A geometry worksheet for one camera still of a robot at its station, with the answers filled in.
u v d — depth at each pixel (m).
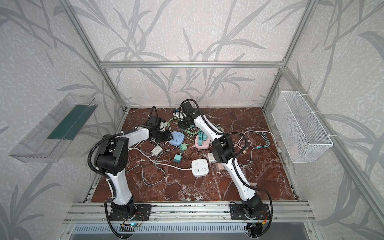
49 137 0.64
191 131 1.05
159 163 0.91
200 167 0.87
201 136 0.96
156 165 0.89
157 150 0.94
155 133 0.80
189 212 0.75
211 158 0.90
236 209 0.74
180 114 0.91
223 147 0.67
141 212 0.73
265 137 1.02
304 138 0.61
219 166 0.87
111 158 0.52
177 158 0.91
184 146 0.96
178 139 0.99
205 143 0.96
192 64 0.96
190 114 0.79
